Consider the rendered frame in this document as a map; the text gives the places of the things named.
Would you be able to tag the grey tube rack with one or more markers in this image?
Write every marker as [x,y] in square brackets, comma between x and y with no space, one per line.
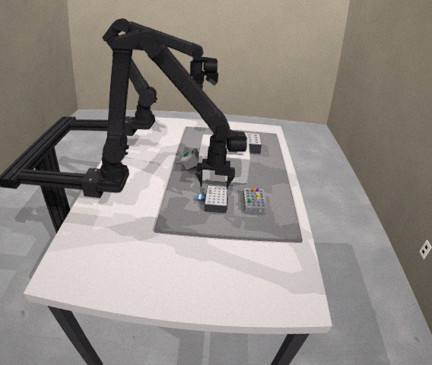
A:
[256,206]

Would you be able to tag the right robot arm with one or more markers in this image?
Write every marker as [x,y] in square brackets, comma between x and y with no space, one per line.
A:
[114,150]

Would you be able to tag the grey flat rectangular mat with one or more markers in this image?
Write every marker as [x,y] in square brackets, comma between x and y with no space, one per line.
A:
[182,214]

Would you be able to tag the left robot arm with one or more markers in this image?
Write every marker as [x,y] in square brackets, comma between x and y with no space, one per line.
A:
[147,95]

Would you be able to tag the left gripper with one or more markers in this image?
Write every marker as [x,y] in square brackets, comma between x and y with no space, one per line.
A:
[193,75]

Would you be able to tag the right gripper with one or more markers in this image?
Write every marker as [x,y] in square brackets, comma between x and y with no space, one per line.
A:
[216,162]

